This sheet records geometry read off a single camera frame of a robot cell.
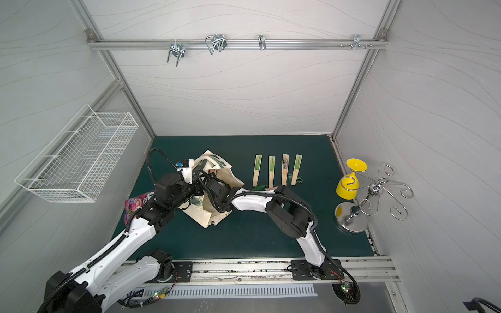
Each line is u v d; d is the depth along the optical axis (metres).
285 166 1.07
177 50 0.80
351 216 0.85
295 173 1.03
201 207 0.73
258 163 1.08
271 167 1.04
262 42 0.78
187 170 0.68
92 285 0.40
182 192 0.64
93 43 0.76
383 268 0.76
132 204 0.88
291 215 0.50
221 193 0.70
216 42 0.76
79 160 0.69
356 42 0.76
